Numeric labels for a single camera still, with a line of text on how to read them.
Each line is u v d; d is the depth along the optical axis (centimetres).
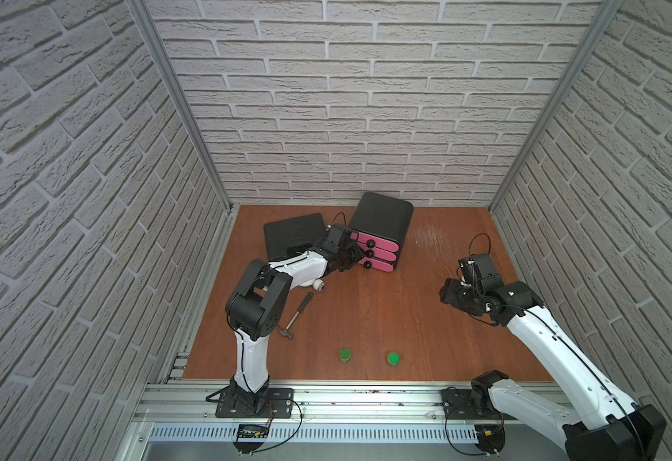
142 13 70
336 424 71
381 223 94
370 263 97
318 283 94
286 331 85
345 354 79
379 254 93
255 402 65
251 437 71
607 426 38
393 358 79
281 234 104
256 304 51
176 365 83
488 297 54
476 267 58
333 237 77
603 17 70
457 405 74
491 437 69
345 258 82
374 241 89
